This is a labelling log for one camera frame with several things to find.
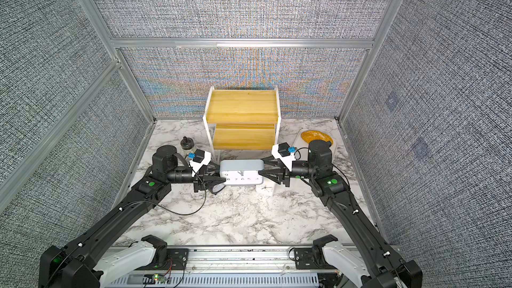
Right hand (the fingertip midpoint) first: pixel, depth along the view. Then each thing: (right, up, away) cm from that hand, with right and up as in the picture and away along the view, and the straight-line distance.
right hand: (262, 162), depth 65 cm
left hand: (-12, -4, +3) cm, 13 cm away
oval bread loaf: (+28, +9, +41) cm, 51 cm away
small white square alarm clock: (+2, -15, +24) cm, 28 cm away
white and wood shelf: (-7, +15, +13) cm, 21 cm away
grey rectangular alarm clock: (-7, -3, 0) cm, 7 cm away
